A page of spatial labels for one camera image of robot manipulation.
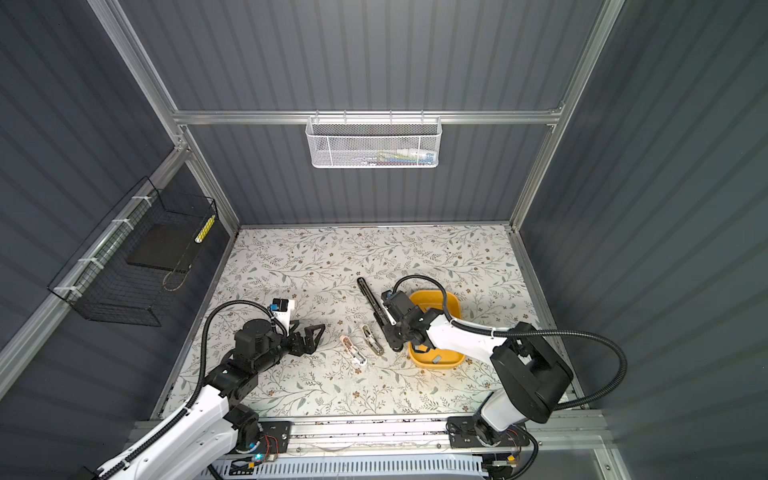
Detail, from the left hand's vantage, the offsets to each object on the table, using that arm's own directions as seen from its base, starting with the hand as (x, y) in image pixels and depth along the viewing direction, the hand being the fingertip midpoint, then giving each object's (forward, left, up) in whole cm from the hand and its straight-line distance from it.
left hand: (311, 324), depth 81 cm
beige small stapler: (-1, -16, -10) cm, 19 cm away
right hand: (0, -23, -8) cm, 24 cm away
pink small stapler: (-5, -11, -10) cm, 16 cm away
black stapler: (+7, -19, -9) cm, 23 cm away
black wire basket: (+8, +42, +17) cm, 46 cm away
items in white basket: (+44, -27, +24) cm, 57 cm away
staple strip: (-8, -35, -11) cm, 38 cm away
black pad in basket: (+17, +37, +15) cm, 43 cm away
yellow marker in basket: (+22, +28, +16) cm, 40 cm away
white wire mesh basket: (+77, -19, +11) cm, 80 cm away
